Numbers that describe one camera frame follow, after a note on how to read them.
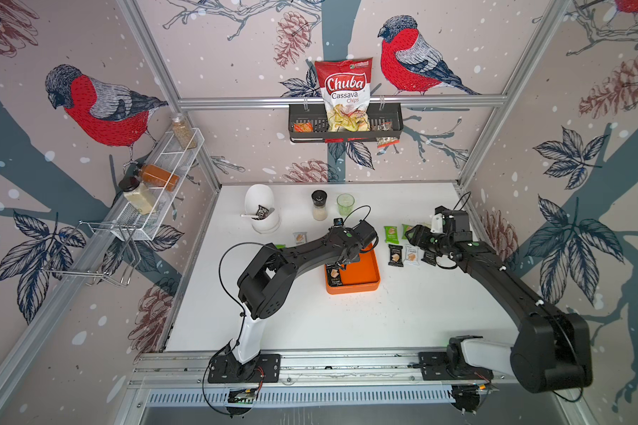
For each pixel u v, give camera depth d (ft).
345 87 2.67
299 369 2.46
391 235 3.36
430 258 3.11
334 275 2.92
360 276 2.90
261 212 3.46
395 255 3.12
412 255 3.12
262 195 3.15
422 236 2.50
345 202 3.51
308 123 3.07
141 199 2.18
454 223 2.16
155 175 2.38
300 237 3.31
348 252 2.14
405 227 3.40
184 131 2.79
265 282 1.63
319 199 3.30
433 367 2.39
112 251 2.25
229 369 2.04
